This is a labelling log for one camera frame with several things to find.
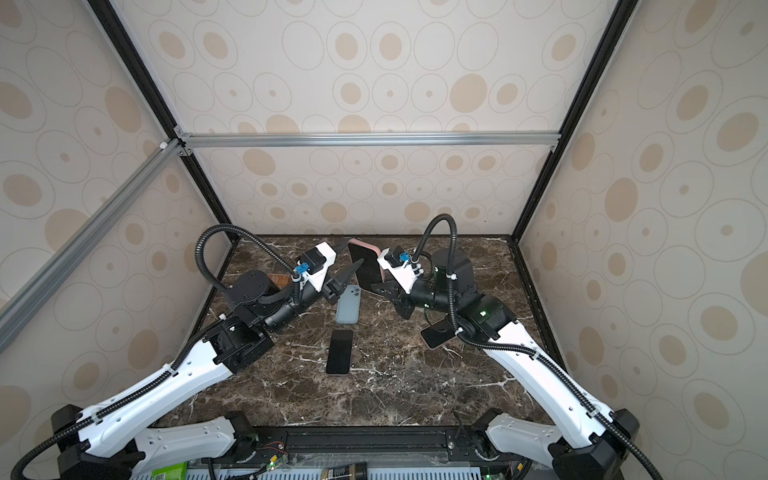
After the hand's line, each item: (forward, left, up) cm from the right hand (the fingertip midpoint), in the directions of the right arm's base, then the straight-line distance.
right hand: (378, 283), depth 65 cm
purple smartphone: (-1, +13, -33) cm, 36 cm away
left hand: (-1, +3, +12) cm, 12 cm away
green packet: (-31, +47, -30) cm, 64 cm away
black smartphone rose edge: (+4, -17, -32) cm, 37 cm away
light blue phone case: (+15, +12, -32) cm, 37 cm away
